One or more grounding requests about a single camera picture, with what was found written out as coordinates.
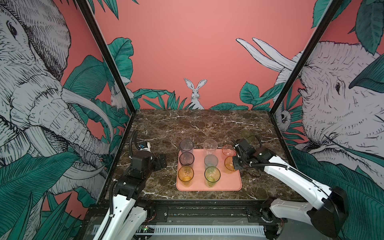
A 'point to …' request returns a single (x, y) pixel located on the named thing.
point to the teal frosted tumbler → (210, 160)
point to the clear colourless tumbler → (210, 146)
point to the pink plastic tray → (227, 182)
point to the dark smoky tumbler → (186, 158)
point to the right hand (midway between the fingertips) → (234, 161)
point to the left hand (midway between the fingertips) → (157, 154)
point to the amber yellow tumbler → (185, 174)
